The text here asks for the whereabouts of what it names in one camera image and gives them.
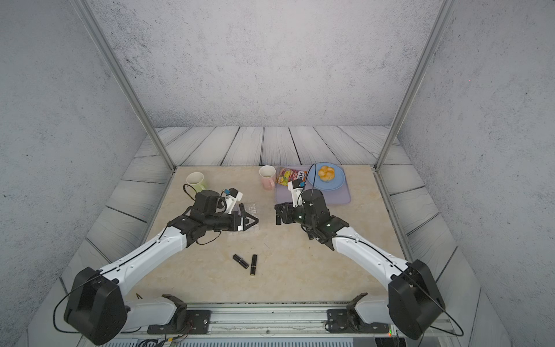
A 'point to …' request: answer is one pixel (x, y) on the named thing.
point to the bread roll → (326, 173)
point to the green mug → (196, 180)
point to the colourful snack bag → (285, 176)
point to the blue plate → (335, 183)
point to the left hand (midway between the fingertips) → (255, 222)
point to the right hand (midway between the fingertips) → (277, 207)
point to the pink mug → (267, 173)
